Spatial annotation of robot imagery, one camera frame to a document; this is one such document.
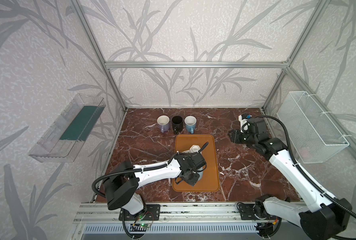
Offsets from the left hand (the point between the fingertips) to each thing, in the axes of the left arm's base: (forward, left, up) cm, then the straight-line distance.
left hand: (194, 175), depth 81 cm
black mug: (+34, +11, +2) cm, 36 cm away
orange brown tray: (-1, -10, -8) cm, 12 cm away
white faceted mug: (+14, 0, +6) cm, 15 cm away
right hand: (+19, -20, +18) cm, 33 cm away
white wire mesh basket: (+7, -50, +29) cm, 58 cm away
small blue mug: (+37, +2, +1) cm, 37 cm away
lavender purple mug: (+38, +21, -1) cm, 44 cm away
